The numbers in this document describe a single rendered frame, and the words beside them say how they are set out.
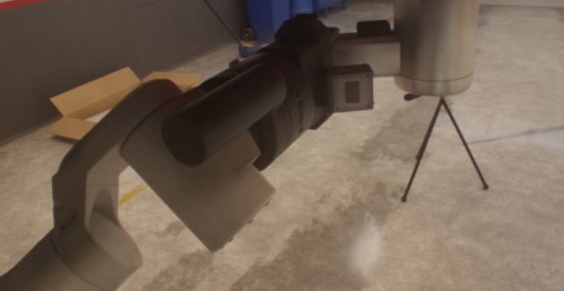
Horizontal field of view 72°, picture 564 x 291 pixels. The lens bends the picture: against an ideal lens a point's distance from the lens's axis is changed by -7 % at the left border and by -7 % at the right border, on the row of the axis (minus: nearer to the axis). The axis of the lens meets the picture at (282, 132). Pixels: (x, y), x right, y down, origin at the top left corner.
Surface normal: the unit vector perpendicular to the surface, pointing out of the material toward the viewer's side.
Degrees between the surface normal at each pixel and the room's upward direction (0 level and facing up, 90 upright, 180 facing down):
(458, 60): 91
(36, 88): 90
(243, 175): 43
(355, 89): 92
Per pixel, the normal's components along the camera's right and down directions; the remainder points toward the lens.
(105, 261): 0.37, 0.24
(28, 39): 0.87, 0.14
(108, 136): 0.04, -0.11
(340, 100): 0.00, 0.45
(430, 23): -0.39, 0.45
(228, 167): 0.48, -0.52
